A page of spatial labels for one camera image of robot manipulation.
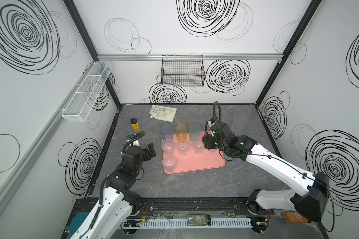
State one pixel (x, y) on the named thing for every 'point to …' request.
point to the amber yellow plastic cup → (181, 129)
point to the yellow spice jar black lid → (134, 123)
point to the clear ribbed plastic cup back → (169, 163)
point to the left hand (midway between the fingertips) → (146, 144)
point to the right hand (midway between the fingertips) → (203, 139)
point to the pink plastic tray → (189, 156)
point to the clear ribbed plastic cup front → (167, 146)
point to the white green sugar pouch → (162, 112)
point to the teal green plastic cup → (194, 131)
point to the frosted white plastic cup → (239, 123)
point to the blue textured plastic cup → (166, 131)
